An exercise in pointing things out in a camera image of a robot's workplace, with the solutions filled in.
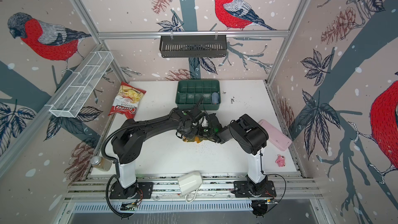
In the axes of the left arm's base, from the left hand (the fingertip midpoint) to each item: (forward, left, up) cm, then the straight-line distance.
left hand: (190, 134), depth 88 cm
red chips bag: (+25, +44, +1) cm, 51 cm away
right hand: (+3, 0, -4) cm, 5 cm away
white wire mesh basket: (+15, +55, +26) cm, 63 cm away
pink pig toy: (-14, -49, -2) cm, 52 cm away
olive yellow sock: (-2, -3, -2) cm, 4 cm away
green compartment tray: (+32, +2, +1) cm, 32 cm away
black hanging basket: (+56, -1, +23) cm, 61 cm away
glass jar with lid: (-16, +43, +3) cm, 46 cm away
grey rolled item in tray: (+25, -16, +2) cm, 30 cm away
